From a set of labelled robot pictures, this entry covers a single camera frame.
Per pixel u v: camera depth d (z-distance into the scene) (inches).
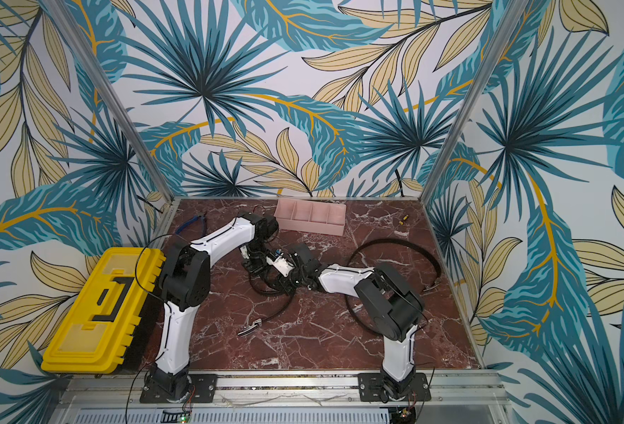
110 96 33.1
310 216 46.0
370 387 28.8
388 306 19.4
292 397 28.8
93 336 26.1
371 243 41.6
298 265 29.0
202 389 28.8
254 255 31.8
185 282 21.7
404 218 44.6
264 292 36.2
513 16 27.1
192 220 43.5
